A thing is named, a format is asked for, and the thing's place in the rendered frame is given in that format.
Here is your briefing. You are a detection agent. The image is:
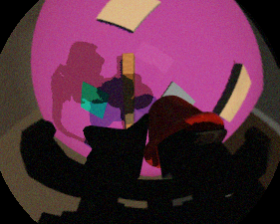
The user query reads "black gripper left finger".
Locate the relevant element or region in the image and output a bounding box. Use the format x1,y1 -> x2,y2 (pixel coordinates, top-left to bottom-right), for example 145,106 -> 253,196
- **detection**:
83,112 -> 150,177

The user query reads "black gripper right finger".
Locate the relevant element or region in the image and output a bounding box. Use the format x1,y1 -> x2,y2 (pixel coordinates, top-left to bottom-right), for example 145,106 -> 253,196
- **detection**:
156,127 -> 228,179

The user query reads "tan flat square tile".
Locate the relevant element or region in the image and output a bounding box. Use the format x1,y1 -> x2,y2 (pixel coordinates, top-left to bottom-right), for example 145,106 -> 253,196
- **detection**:
98,0 -> 162,32

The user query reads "tan flat square pad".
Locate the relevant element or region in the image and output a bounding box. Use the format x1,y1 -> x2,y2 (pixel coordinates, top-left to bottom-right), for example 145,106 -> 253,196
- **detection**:
215,63 -> 252,122

